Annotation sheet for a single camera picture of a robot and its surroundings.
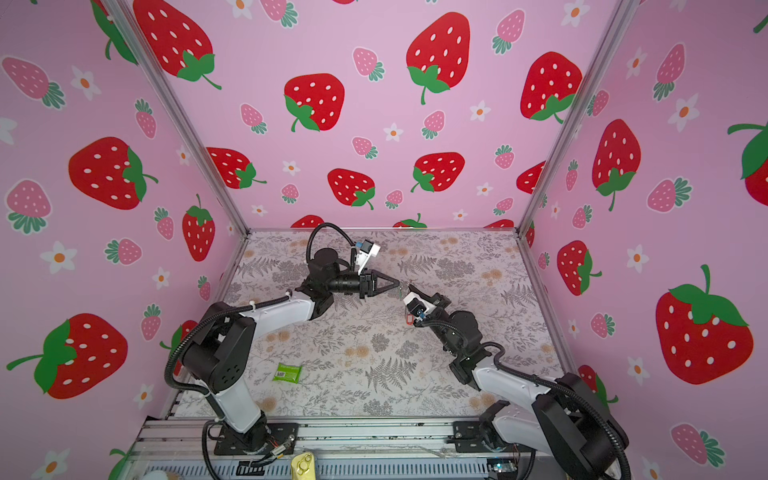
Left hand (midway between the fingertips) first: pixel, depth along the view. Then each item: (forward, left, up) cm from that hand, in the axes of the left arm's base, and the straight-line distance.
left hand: (397, 287), depth 76 cm
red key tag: (+2, -4, -21) cm, 21 cm away
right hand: (+1, -4, 0) cm, 5 cm away
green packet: (-15, +31, -22) cm, 41 cm away
